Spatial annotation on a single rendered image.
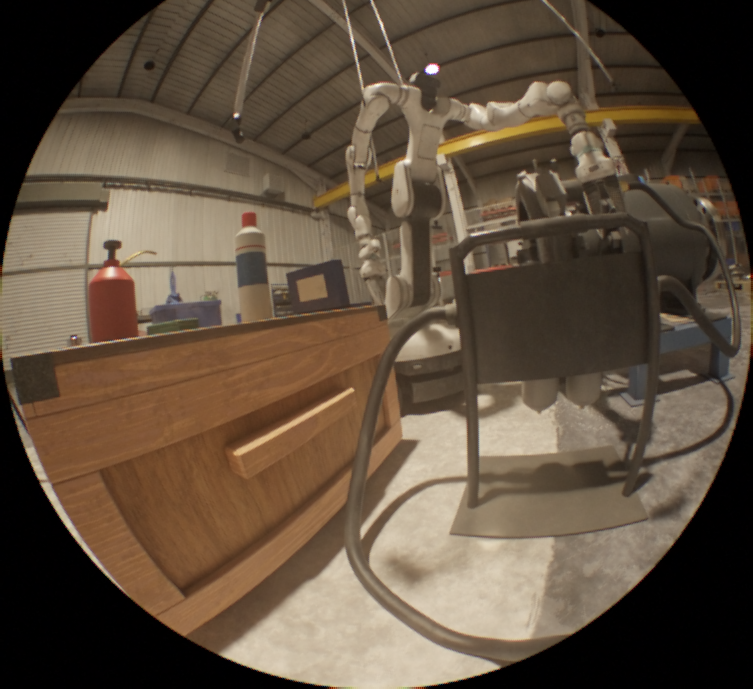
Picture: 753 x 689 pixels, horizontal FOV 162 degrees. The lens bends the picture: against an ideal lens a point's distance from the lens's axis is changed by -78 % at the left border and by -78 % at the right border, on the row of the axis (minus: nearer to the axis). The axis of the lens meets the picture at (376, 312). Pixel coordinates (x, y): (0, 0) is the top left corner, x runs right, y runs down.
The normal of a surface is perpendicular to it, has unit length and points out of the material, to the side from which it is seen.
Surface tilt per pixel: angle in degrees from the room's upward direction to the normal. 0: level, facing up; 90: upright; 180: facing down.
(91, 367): 90
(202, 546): 90
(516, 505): 0
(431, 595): 0
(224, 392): 90
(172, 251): 90
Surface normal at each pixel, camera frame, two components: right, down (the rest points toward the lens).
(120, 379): 0.88, -0.11
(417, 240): 0.39, 0.22
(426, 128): 0.37, 0.62
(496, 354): -0.46, 0.08
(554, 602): -0.14, -0.99
